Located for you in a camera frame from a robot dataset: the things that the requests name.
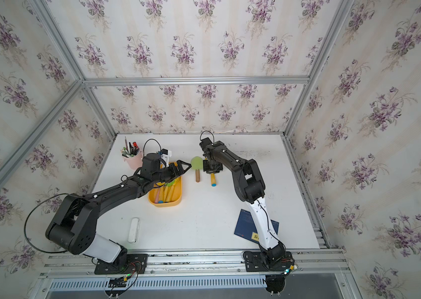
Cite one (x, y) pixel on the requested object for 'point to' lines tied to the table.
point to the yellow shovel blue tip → (213, 180)
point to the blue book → (246, 227)
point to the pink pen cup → (132, 154)
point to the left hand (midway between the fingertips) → (188, 170)
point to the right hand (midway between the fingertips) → (212, 171)
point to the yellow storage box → (166, 194)
